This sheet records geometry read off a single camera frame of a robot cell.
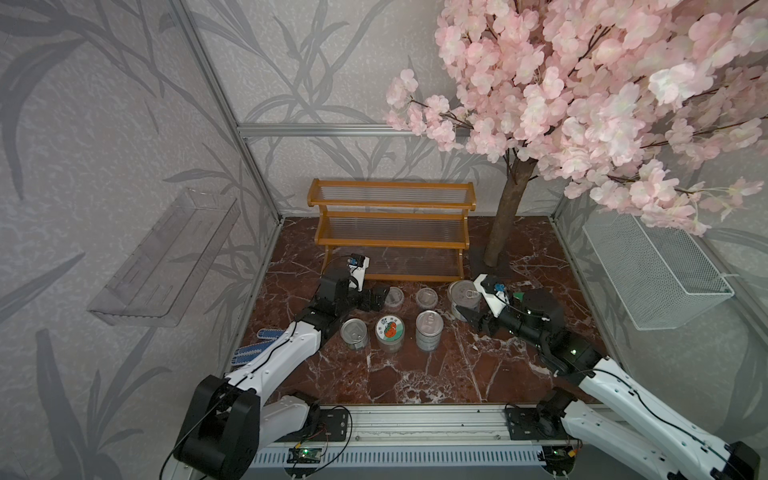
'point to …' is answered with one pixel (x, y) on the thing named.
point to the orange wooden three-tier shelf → (395, 231)
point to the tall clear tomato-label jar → (389, 334)
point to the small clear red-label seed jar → (426, 298)
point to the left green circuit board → (304, 455)
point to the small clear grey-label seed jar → (395, 296)
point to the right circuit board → (560, 459)
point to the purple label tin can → (463, 293)
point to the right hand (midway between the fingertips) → (468, 294)
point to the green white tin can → (429, 326)
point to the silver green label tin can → (354, 334)
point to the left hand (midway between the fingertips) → (375, 284)
